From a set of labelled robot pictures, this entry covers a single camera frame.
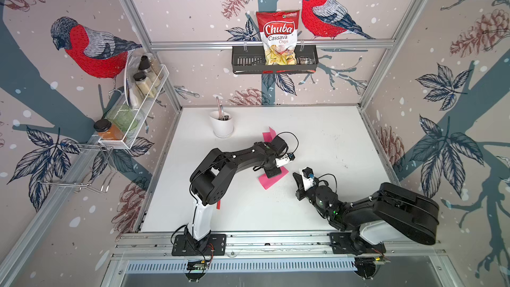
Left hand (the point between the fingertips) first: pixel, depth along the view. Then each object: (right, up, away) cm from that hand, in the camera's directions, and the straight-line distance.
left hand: (276, 165), depth 93 cm
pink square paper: (-5, -7, -4) cm, 9 cm away
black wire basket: (-14, +52, +1) cm, 53 cm away
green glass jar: (-58, +23, -24) cm, 67 cm away
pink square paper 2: (-3, +13, +12) cm, 18 cm away
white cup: (-28, +18, +8) cm, 34 cm away
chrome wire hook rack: (-60, +8, -37) cm, 71 cm away
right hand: (+7, -1, -9) cm, 11 cm away
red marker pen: (-26, -15, -10) cm, 31 cm away
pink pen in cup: (-29, +27, +10) cm, 41 cm away
